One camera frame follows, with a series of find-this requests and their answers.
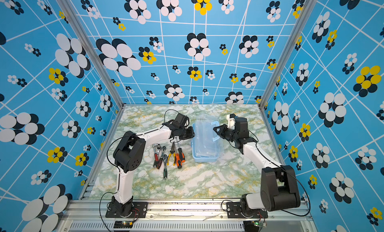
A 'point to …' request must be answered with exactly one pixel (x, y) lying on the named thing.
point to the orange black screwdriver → (180, 158)
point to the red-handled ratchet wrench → (157, 147)
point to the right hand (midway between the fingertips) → (215, 128)
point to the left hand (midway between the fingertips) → (196, 134)
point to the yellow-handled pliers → (172, 151)
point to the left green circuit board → (123, 224)
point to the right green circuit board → (254, 226)
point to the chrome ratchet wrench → (165, 175)
